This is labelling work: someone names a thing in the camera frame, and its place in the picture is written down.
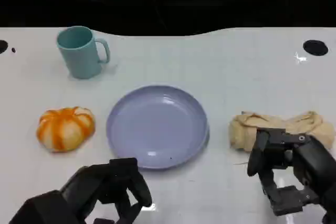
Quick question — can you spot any lilac plate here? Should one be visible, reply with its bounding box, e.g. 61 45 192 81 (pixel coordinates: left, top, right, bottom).
106 84 210 170

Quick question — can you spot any pale green mug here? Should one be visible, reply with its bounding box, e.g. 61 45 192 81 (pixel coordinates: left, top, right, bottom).
56 25 111 80

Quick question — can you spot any beige towel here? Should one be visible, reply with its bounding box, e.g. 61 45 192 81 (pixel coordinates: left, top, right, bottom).
228 110 336 154

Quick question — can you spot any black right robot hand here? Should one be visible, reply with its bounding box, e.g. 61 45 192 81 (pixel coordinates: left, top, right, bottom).
247 127 336 224

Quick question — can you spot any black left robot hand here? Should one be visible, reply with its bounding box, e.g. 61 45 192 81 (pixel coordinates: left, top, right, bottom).
8 157 153 224

